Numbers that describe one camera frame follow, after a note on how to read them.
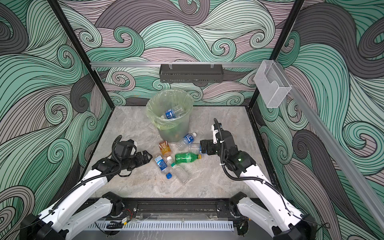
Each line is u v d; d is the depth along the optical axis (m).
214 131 0.66
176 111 0.92
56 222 0.39
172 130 0.88
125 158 0.61
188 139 0.95
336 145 0.53
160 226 0.76
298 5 0.70
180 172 0.86
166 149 0.90
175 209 0.75
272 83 0.79
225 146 0.53
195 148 0.97
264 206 0.44
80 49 0.86
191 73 1.01
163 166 0.83
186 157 0.86
